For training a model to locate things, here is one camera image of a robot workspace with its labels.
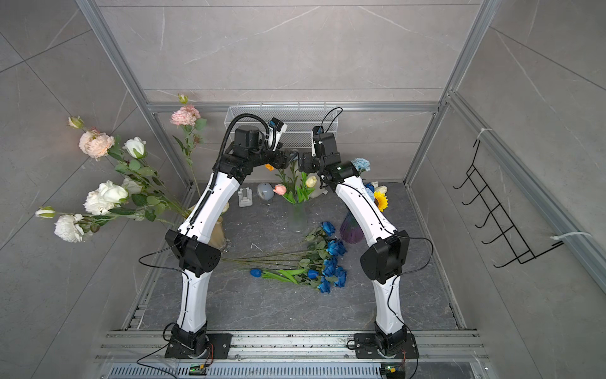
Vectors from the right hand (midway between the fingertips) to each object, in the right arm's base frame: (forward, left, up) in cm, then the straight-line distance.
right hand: (311, 155), depth 84 cm
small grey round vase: (+6, +22, -25) cm, 34 cm away
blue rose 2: (-33, -10, -28) cm, 45 cm away
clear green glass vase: (-11, +6, -22) cm, 26 cm away
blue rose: (-36, -2, -29) cm, 46 cm away
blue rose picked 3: (-32, -5, -24) cm, 40 cm away
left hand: (0, +8, +6) cm, 9 cm away
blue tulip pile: (-32, +1, -29) cm, 43 cm away
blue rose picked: (-25, -7, -24) cm, 35 cm away
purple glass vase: (-16, -15, -26) cm, 34 cm away
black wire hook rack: (-40, -52, 0) cm, 66 cm away
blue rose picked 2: (-15, -4, -29) cm, 33 cm away
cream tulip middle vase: (-11, 0, -3) cm, 11 cm away
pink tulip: (-13, +11, -3) cm, 18 cm away
